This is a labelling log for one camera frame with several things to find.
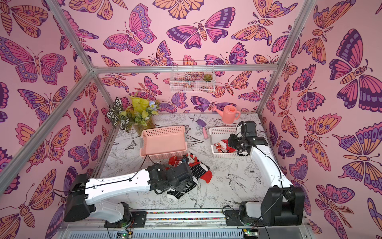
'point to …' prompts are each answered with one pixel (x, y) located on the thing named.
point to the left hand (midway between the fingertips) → (185, 180)
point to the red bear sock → (174, 160)
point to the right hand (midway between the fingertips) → (230, 140)
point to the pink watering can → (230, 114)
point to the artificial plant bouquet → (133, 115)
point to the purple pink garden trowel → (203, 123)
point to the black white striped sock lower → (177, 193)
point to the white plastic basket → (217, 134)
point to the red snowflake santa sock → (224, 145)
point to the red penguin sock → (219, 147)
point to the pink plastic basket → (159, 143)
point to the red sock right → (207, 177)
